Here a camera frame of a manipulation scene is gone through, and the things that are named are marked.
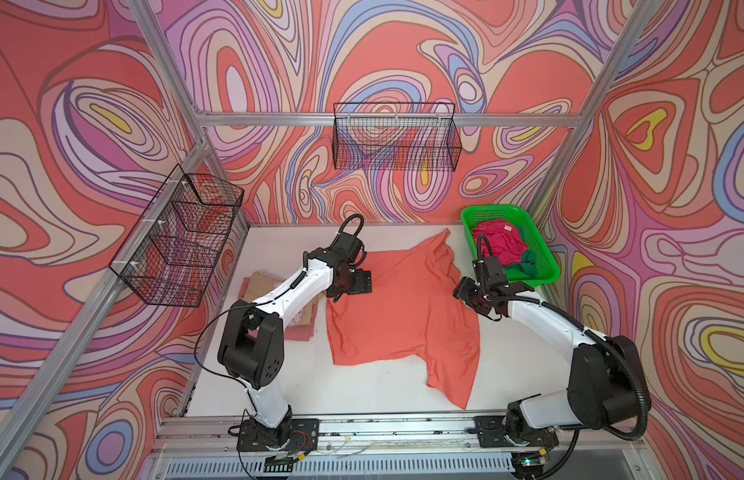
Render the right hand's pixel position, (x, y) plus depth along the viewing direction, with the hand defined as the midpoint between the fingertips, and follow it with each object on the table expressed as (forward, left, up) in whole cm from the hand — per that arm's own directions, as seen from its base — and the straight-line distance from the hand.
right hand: (464, 301), depth 90 cm
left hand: (+4, +31, +4) cm, 31 cm away
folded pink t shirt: (-6, +53, -5) cm, 53 cm away
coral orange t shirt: (+1, +14, -6) cm, 15 cm away
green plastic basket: (+12, -31, -1) cm, 33 cm away
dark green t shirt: (+15, -25, -1) cm, 29 cm away
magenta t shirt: (+26, -19, -1) cm, 32 cm away
